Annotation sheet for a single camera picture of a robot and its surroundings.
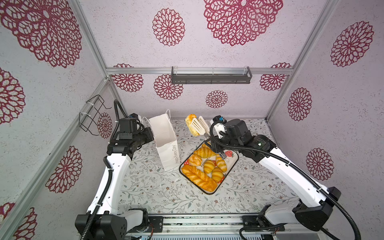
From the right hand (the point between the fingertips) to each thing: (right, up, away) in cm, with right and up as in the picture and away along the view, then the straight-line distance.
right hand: (207, 138), depth 68 cm
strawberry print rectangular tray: (+18, -14, +26) cm, 35 cm away
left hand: (-28, +1, +8) cm, 29 cm away
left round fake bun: (-5, -14, +24) cm, 29 cm away
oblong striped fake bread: (+11, -16, +24) cm, 31 cm away
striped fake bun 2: (+8, -22, +19) cm, 30 cm away
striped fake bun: (+3, -18, +22) cm, 28 cm away
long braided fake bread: (-3, -24, +17) cm, 29 cm away
